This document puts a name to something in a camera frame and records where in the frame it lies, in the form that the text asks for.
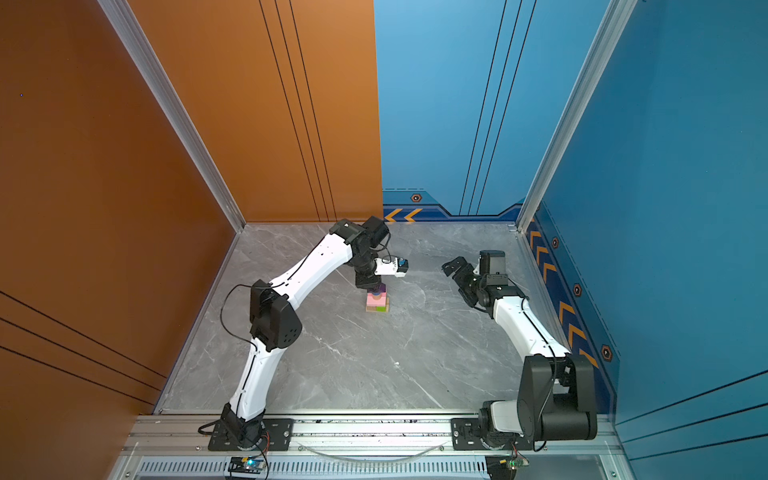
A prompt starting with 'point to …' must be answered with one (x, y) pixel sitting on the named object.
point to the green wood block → (381, 309)
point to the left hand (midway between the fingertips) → (375, 277)
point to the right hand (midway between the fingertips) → (447, 274)
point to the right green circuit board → (517, 462)
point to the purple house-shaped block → (377, 290)
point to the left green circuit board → (242, 464)
